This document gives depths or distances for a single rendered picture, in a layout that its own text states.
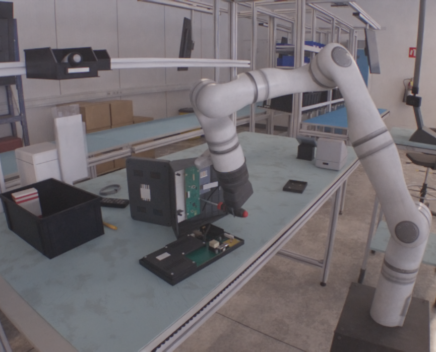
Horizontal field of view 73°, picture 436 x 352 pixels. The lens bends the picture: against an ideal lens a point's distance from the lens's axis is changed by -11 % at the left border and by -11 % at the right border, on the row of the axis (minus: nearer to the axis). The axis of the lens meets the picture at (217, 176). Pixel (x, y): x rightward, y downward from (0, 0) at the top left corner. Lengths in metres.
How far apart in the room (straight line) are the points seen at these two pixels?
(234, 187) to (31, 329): 0.53
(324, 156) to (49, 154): 1.20
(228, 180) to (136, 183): 0.36
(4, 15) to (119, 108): 2.48
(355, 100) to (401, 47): 6.53
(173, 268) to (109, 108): 3.87
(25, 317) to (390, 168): 0.84
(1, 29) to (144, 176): 1.79
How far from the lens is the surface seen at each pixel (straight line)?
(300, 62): 3.52
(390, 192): 0.79
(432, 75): 7.24
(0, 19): 2.55
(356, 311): 0.99
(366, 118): 0.77
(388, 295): 0.91
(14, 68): 1.26
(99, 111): 4.44
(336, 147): 1.62
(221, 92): 0.65
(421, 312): 1.06
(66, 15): 5.45
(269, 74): 0.72
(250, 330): 2.09
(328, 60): 0.79
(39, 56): 1.16
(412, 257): 0.88
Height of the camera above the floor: 1.47
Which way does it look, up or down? 19 degrees down
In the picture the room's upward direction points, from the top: straight up
